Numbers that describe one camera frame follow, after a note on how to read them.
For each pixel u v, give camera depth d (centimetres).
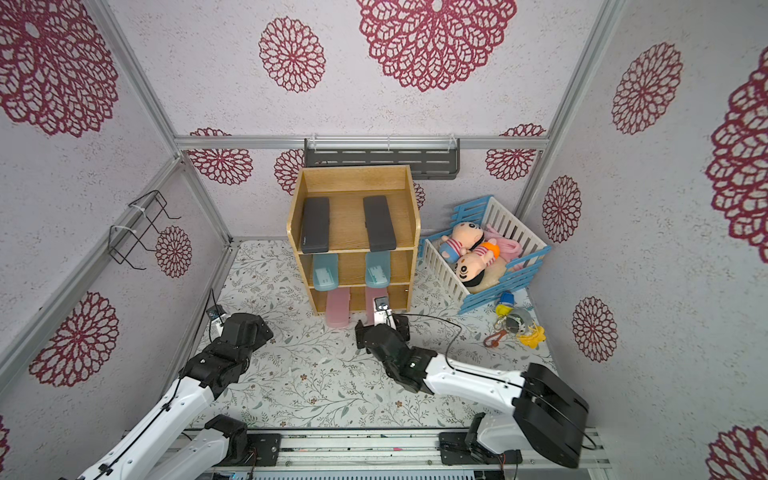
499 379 46
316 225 80
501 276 96
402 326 73
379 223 78
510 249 100
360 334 73
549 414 41
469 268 95
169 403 49
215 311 67
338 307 97
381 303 69
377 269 88
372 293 100
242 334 61
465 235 103
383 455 73
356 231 80
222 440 61
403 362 61
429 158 95
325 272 87
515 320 90
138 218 78
